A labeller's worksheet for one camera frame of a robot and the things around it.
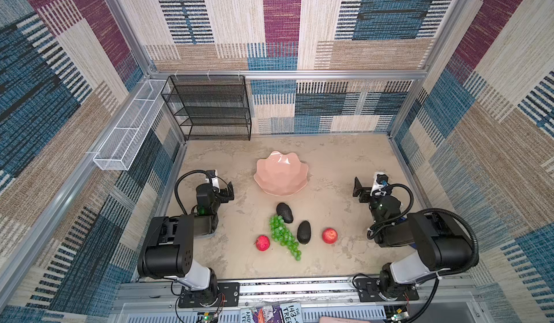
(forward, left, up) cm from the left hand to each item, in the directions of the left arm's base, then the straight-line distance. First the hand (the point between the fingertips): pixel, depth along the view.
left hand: (219, 180), depth 94 cm
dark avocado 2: (-21, -35, -5) cm, 41 cm away
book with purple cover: (-46, -21, -6) cm, 52 cm away
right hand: (-3, -62, +3) cm, 62 cm away
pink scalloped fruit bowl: (+8, -27, -8) cm, 29 cm away
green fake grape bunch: (-22, -26, -4) cm, 35 cm away
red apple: (-26, -19, -3) cm, 32 cm away
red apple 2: (-24, -44, -3) cm, 50 cm away
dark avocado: (-13, -28, -4) cm, 31 cm away
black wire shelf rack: (+37, +8, +10) cm, 39 cm away
